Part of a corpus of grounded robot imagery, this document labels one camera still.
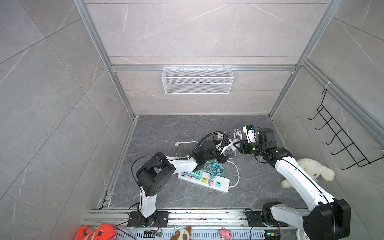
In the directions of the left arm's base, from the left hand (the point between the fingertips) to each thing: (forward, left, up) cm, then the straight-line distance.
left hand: (230, 145), depth 83 cm
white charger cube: (-4, +1, +6) cm, 7 cm away
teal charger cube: (-13, +19, -9) cm, 25 cm away
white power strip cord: (+11, +32, -15) cm, 37 cm away
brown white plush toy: (-39, +28, -13) cm, 50 cm away
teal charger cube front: (-12, +23, -10) cm, 28 cm away
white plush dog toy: (-17, -37, +4) cm, 41 cm away
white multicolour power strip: (-17, +7, -14) cm, 23 cm away
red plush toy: (-37, +62, -8) cm, 73 cm away
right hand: (0, -2, +2) cm, 4 cm away
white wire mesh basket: (+45, +17, +14) cm, 50 cm away
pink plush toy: (-40, +8, -13) cm, 43 cm away
